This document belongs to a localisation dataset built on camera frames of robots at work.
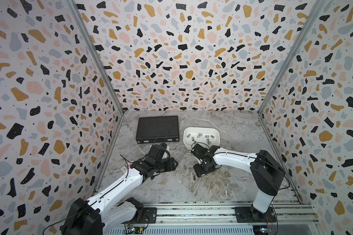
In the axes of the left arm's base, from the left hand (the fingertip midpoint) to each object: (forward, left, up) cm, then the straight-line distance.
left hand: (177, 163), depth 80 cm
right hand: (-2, -13, -10) cm, 17 cm away
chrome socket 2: (+25, -10, -12) cm, 29 cm away
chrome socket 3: (+26, -21, -11) cm, 35 cm away
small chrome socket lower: (-4, -10, -10) cm, 15 cm away
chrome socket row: (+25, -25, -11) cm, 37 cm away
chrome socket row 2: (+2, -4, -11) cm, 12 cm away
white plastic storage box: (+31, -12, -12) cm, 35 cm away
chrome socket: (+26, -7, -10) cm, 29 cm away
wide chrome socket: (+22, -21, -11) cm, 32 cm away
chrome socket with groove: (+27, -15, -11) cm, 33 cm away
